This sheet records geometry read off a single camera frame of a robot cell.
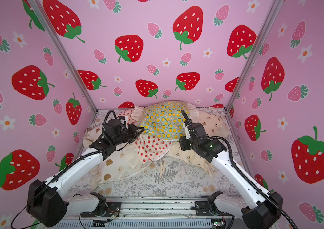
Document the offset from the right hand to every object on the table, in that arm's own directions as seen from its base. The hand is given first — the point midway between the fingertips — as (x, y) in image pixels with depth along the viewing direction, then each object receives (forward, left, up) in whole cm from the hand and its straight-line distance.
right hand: (179, 140), depth 75 cm
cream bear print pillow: (-8, +32, -16) cm, 37 cm away
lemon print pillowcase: (+16, +10, -2) cm, 19 cm away
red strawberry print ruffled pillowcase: (+1, +23, -12) cm, 26 cm away
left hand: (+5, +19, +4) cm, 20 cm away
